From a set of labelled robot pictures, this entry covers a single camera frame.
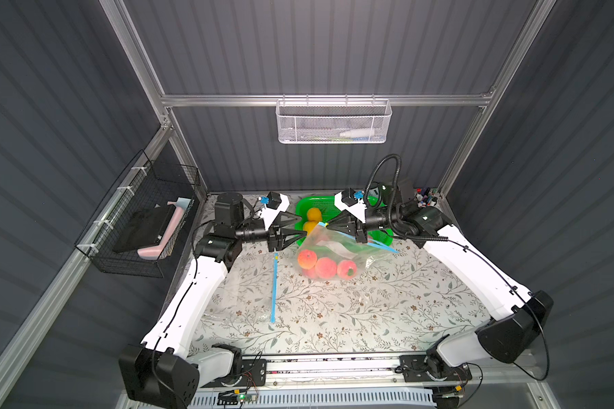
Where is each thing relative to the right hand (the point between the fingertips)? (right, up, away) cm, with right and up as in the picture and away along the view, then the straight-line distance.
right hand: (329, 225), depth 65 cm
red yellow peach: (-6, -12, +17) cm, 22 cm away
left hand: (-7, -1, 0) cm, 7 cm away
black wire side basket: (-57, +13, +17) cm, 61 cm away
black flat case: (-50, -1, +3) cm, 50 cm away
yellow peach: (-4, +3, +39) cm, 39 cm away
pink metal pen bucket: (+41, +10, +36) cm, 55 cm away
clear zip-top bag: (+1, -11, +19) cm, 22 cm away
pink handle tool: (-44, +5, +9) cm, 45 cm away
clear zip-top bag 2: (-27, -25, +26) cm, 45 cm away
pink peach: (0, -15, +17) cm, 23 cm away
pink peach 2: (+7, -15, +16) cm, 23 cm away
